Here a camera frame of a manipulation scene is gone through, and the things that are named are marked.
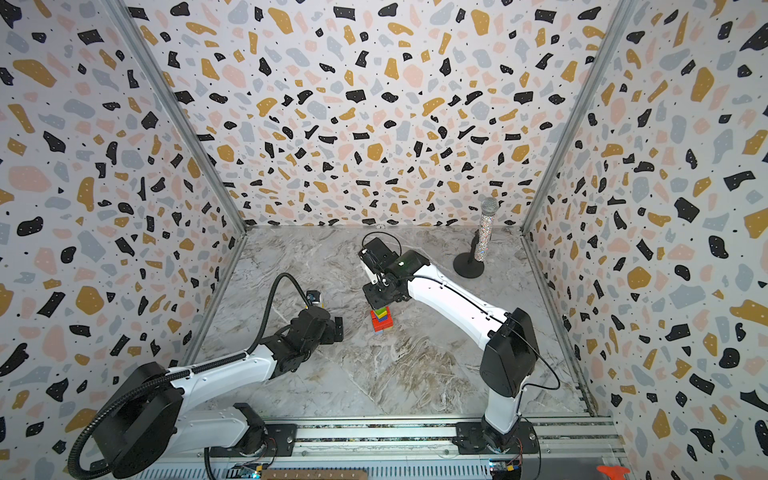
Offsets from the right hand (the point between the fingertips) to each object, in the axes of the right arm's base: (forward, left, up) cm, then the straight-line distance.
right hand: (370, 292), depth 80 cm
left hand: (-2, +13, -10) cm, 17 cm away
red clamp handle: (-37, -59, -18) cm, 72 cm away
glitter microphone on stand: (+24, -33, -19) cm, 45 cm away
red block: (-2, -2, -15) cm, 16 cm away
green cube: (0, -2, -10) cm, 10 cm away
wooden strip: (-39, +11, -15) cm, 43 cm away
